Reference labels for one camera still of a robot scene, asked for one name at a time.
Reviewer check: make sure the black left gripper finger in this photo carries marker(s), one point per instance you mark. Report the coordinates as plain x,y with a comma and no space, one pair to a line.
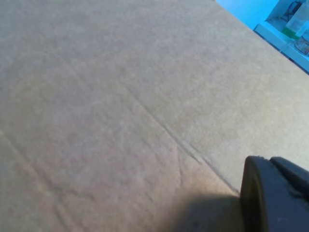
274,195

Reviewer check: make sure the white background shelf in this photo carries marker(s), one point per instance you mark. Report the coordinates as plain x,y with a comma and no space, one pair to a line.
286,28

